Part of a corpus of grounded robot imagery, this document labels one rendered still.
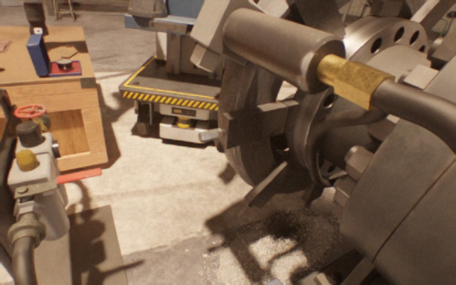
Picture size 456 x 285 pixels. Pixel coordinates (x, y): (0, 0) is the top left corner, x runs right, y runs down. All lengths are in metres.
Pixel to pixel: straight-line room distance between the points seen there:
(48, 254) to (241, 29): 0.93
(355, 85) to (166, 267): 0.83
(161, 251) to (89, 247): 0.25
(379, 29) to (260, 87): 0.27
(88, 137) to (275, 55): 0.98
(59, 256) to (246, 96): 0.82
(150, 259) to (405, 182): 0.80
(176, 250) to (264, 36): 0.80
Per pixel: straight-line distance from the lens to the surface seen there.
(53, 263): 1.03
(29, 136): 0.69
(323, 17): 0.55
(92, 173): 0.55
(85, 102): 1.11
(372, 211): 0.47
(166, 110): 1.32
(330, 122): 0.39
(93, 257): 1.00
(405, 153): 0.43
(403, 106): 0.27
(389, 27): 0.65
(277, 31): 0.36
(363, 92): 0.28
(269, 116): 0.55
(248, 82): 0.52
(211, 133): 0.50
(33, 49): 1.07
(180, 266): 0.95
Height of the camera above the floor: 0.84
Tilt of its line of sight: 34 degrees down
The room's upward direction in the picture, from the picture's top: 9 degrees clockwise
